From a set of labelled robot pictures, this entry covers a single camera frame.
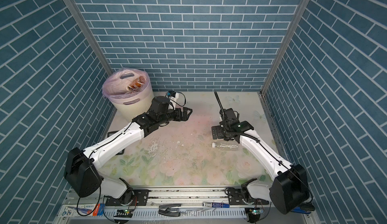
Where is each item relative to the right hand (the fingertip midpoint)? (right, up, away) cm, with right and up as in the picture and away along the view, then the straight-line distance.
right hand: (219, 129), depth 83 cm
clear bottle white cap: (+5, -11, +8) cm, 15 cm away
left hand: (-18, +11, -4) cm, 21 cm away
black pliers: (-28, -35, -15) cm, 47 cm away
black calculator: (-68, -4, +11) cm, 69 cm away
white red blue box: (-63, -36, -14) cm, 73 cm away
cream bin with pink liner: (-57, +23, +13) cm, 62 cm away
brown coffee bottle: (-50, +27, +9) cm, 58 cm away
